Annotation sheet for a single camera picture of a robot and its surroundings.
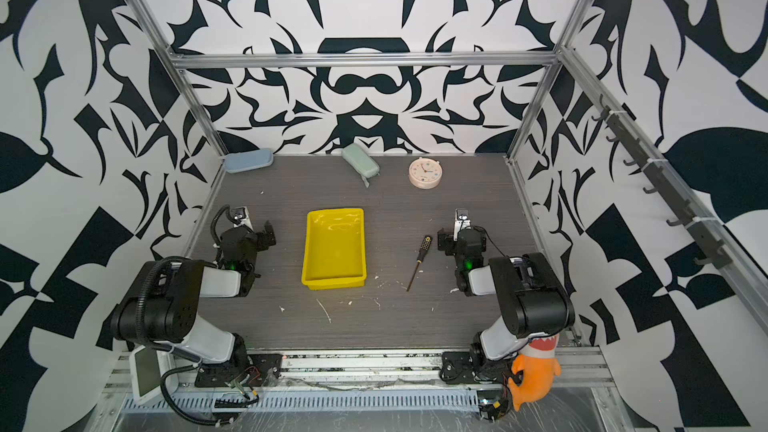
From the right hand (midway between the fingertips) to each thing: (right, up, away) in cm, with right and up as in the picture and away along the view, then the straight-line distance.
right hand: (463, 225), depth 94 cm
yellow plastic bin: (-40, -8, 0) cm, 41 cm away
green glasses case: (-33, +21, +21) cm, 44 cm away
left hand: (-65, +2, -2) cm, 65 cm away
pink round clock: (-9, +17, +18) cm, 26 cm away
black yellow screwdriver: (-12, -8, 0) cm, 15 cm away
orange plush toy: (+11, -29, -23) cm, 39 cm away
